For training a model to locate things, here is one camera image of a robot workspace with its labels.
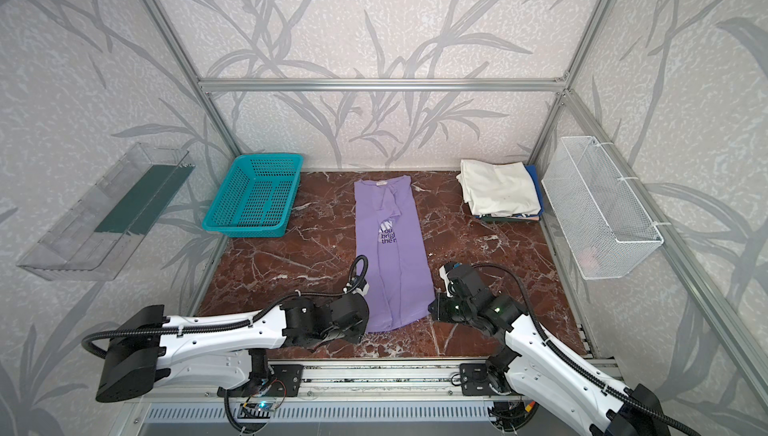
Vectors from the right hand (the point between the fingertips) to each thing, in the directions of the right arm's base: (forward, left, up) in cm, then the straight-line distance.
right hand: (428, 299), depth 79 cm
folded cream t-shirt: (+40, -27, -1) cm, 48 cm away
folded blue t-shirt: (+48, -42, -2) cm, 64 cm away
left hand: (-5, +15, -2) cm, 16 cm away
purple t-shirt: (+8, +8, -8) cm, 14 cm away
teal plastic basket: (+42, +62, -7) cm, 75 cm away
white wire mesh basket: (+6, -36, +27) cm, 45 cm away
